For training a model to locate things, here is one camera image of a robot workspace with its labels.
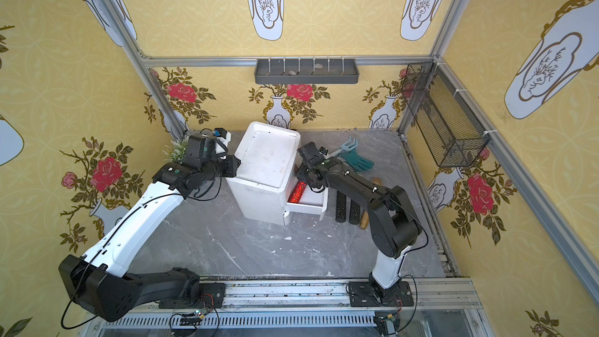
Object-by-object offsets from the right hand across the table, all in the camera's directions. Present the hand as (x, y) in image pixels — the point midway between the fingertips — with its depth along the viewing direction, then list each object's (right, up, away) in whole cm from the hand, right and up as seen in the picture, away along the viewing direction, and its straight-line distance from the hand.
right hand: (295, 178), depth 91 cm
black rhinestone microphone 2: (+23, -13, -1) cm, 26 cm away
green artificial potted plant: (-44, +10, -4) cm, 45 cm away
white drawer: (+6, -8, -3) cm, 11 cm away
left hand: (-19, +7, -12) cm, 23 cm away
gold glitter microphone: (+26, -15, -2) cm, 31 cm away
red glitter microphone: (+1, -5, -5) cm, 7 cm away
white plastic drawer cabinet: (-9, +9, -9) cm, 16 cm away
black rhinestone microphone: (+18, -11, 0) cm, 21 cm away
